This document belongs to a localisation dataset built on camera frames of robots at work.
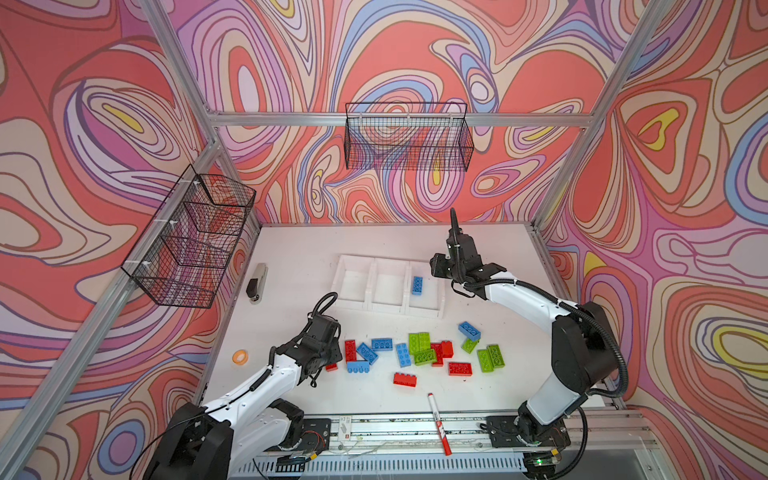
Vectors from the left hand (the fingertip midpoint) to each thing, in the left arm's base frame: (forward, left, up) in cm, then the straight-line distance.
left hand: (339, 347), depth 87 cm
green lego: (+1, -24, 0) cm, 24 cm away
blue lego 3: (+21, -24, +2) cm, 32 cm away
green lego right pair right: (-3, -46, 0) cm, 46 cm away
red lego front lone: (-10, -19, +1) cm, 21 cm away
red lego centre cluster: (-1, -29, +1) cm, 29 cm away
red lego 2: (-7, -34, 0) cm, 35 cm away
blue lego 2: (+4, -39, +2) cm, 39 cm away
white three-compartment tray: (+22, -16, 0) cm, 27 cm away
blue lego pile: (-2, -9, 0) cm, 9 cm away
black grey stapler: (+20, +29, +3) cm, 36 cm away
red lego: (-6, +2, +1) cm, 7 cm away
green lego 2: (-4, -25, +1) cm, 25 cm away
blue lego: (-3, -19, +1) cm, 19 cm away
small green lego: (+1, -39, -1) cm, 39 cm away
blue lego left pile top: (0, -12, +1) cm, 13 cm away
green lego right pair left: (-4, -43, -1) cm, 43 cm away
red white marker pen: (-24, -28, 0) cm, 37 cm away
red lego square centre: (-1, -32, +1) cm, 32 cm away
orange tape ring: (-3, +29, 0) cm, 29 cm away
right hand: (+21, -31, +11) cm, 39 cm away
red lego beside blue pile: (-1, -3, 0) cm, 3 cm away
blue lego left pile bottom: (-6, -6, +1) cm, 9 cm away
